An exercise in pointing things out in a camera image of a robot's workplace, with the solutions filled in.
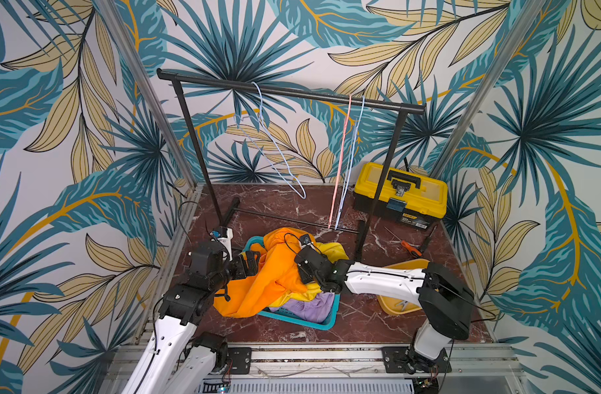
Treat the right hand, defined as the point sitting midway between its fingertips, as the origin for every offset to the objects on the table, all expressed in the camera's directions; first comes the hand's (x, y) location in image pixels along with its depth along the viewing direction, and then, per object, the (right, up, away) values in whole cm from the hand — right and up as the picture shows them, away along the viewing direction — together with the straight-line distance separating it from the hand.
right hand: (304, 262), depth 86 cm
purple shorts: (+4, -14, -7) cm, 16 cm away
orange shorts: (-8, -1, -12) cm, 14 cm away
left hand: (-17, +4, -13) cm, 22 cm away
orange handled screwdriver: (+43, +4, +13) cm, 45 cm away
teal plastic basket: (-7, -14, -12) cm, 19 cm away
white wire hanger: (+22, +38, +31) cm, 54 cm away
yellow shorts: (+10, +4, -3) cm, 11 cm away
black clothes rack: (-33, +16, +15) cm, 40 cm away
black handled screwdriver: (+51, +6, +14) cm, 53 cm away
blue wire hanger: (-26, +55, +9) cm, 61 cm away
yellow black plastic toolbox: (+41, +23, +8) cm, 47 cm away
